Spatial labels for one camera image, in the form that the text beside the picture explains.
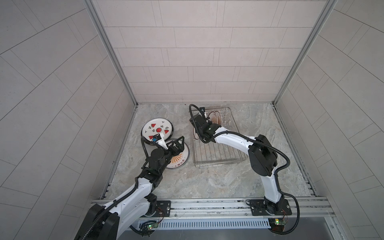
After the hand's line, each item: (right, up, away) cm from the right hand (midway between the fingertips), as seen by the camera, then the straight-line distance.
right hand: (200, 123), depth 93 cm
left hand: (-9, -8, -14) cm, 18 cm away
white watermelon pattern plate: (-30, -3, +8) cm, 31 cm away
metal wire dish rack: (+9, -19, -4) cm, 21 cm away
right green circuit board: (+37, -45, -24) cm, 63 cm away
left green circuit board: (-21, -44, -28) cm, 56 cm away
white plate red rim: (+9, +4, +2) cm, 9 cm away
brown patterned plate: (-9, -15, -4) cm, 18 cm away
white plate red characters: (-12, -21, -7) cm, 26 cm away
